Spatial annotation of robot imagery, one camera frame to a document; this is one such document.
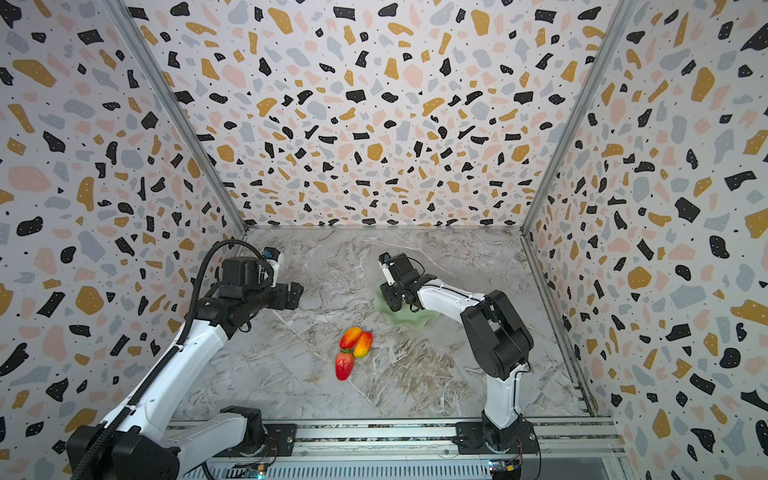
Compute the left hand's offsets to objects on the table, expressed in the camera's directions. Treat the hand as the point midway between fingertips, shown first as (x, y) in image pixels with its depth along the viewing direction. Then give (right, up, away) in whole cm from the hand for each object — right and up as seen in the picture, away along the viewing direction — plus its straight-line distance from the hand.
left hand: (284, 280), depth 79 cm
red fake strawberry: (+15, -24, +4) cm, 28 cm away
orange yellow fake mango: (+20, -20, +9) cm, 29 cm away
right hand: (+26, -2, +15) cm, 30 cm away
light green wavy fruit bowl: (+32, -13, +16) cm, 38 cm away
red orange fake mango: (+15, -18, +10) cm, 26 cm away
